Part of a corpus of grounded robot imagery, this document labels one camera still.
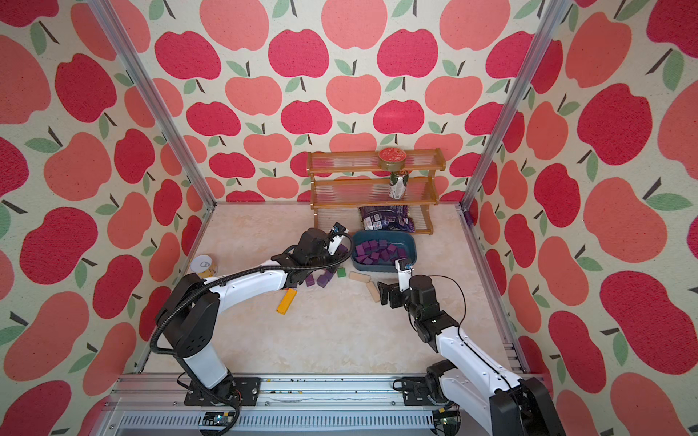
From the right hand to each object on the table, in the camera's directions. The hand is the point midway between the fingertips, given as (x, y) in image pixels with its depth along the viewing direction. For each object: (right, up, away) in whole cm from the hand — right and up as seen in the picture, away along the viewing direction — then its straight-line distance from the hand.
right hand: (395, 284), depth 86 cm
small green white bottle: (+3, +34, +10) cm, 36 cm away
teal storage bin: (-3, +10, +17) cm, 20 cm away
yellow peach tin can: (-66, +5, +8) cm, 67 cm away
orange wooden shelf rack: (-14, +34, +36) cm, 52 cm away
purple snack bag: (0, +22, +19) cm, 29 cm away
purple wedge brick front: (-11, +10, +16) cm, 22 cm away
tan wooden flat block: (-11, 0, +12) cm, 17 cm away
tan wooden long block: (-6, -5, +7) cm, 11 cm away
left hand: (-16, +9, +2) cm, 18 cm away
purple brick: (+6, +9, +19) cm, 21 cm away
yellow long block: (-36, -7, +5) cm, 37 cm away
